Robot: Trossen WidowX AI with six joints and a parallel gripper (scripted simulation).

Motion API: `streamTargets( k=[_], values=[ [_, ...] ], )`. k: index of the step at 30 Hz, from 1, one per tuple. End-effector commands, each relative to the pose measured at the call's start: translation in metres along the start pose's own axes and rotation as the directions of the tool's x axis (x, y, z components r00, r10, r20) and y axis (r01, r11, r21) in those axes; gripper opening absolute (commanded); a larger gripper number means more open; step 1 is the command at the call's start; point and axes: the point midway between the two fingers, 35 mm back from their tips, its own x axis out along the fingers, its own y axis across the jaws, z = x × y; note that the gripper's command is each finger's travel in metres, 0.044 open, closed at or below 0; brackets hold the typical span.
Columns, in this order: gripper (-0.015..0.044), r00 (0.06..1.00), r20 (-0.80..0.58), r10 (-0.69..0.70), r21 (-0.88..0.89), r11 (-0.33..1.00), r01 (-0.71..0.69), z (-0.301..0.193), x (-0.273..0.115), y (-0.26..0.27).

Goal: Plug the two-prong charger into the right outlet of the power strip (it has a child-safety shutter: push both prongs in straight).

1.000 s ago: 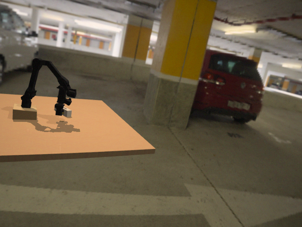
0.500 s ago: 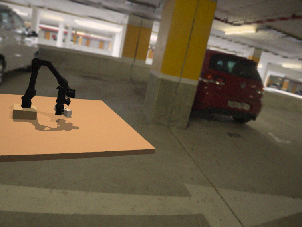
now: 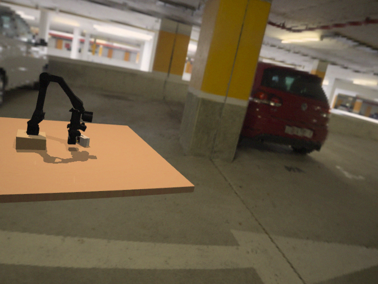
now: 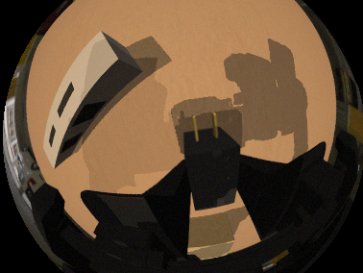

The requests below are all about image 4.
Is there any black two-prong plug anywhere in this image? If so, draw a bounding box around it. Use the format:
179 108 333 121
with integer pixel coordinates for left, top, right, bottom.
184 111 240 212

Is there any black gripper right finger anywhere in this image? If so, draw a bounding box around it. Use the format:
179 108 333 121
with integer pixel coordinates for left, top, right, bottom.
236 141 326 241

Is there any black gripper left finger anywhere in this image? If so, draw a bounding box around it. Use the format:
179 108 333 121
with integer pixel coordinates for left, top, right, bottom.
81 160 192 261

